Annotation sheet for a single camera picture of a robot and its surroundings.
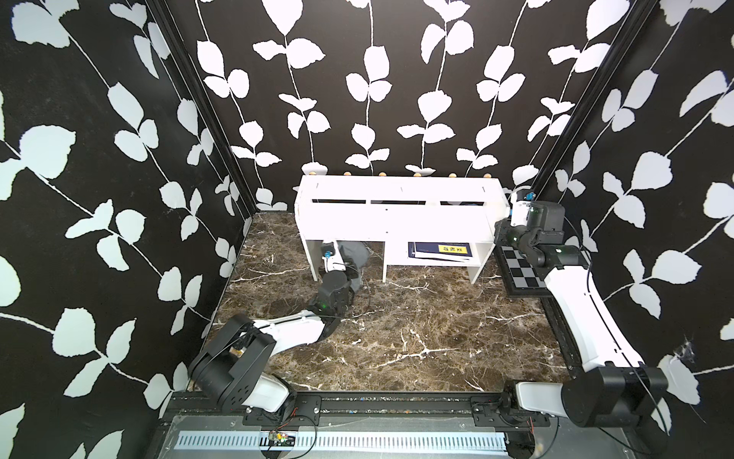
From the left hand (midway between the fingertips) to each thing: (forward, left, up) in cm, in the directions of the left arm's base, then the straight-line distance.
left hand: (343, 243), depth 83 cm
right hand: (+1, -43, +9) cm, 44 cm away
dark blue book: (+1, -36, -7) cm, 37 cm away
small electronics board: (-45, +17, -22) cm, 53 cm away
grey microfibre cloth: (+2, -4, -8) cm, 10 cm away
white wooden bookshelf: (0, -18, +9) cm, 21 cm away
